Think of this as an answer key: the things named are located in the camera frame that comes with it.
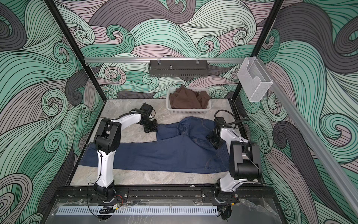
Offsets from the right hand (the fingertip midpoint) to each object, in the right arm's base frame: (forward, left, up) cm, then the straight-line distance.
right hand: (209, 141), depth 93 cm
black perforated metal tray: (+39, +20, +32) cm, 55 cm away
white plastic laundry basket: (+43, +27, +9) cm, 51 cm away
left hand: (+10, +35, +1) cm, 36 cm away
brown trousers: (+35, +16, +7) cm, 39 cm away
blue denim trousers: (-5, +17, +1) cm, 17 cm away
